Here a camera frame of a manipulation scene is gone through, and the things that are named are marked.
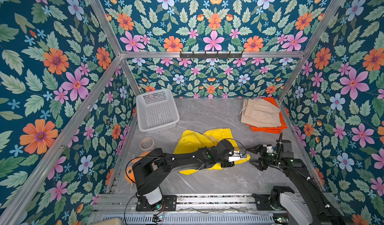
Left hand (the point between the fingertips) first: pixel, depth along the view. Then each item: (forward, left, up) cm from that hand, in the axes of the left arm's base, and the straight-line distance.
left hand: (238, 153), depth 78 cm
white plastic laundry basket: (+42, +52, -11) cm, 67 cm away
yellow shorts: (+13, +27, -7) cm, 31 cm away
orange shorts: (+19, -33, -11) cm, 40 cm away
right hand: (0, -5, -1) cm, 5 cm away
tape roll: (+15, +55, -12) cm, 58 cm away
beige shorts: (+30, -23, -5) cm, 38 cm away
